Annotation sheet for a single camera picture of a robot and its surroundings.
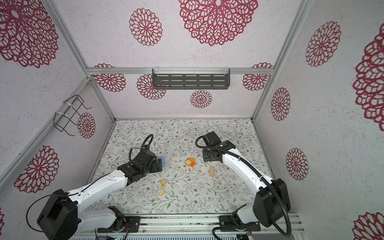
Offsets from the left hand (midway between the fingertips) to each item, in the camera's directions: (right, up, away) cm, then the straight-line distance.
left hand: (154, 165), depth 86 cm
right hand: (+31, +8, -3) cm, 32 cm away
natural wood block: (+5, -10, +1) cm, 11 cm away
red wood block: (+22, -1, +6) cm, 23 cm away
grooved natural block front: (+5, -14, -3) cm, 15 cm away
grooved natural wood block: (+20, +1, +4) cm, 20 cm away
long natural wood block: (+34, -5, +6) cm, 35 cm away
